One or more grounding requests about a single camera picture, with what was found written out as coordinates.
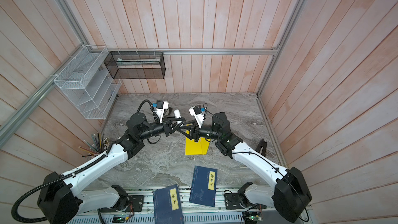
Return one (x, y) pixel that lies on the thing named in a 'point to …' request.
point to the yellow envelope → (193, 148)
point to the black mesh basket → (136, 65)
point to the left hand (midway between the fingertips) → (184, 123)
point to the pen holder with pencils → (99, 144)
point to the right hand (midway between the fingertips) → (180, 128)
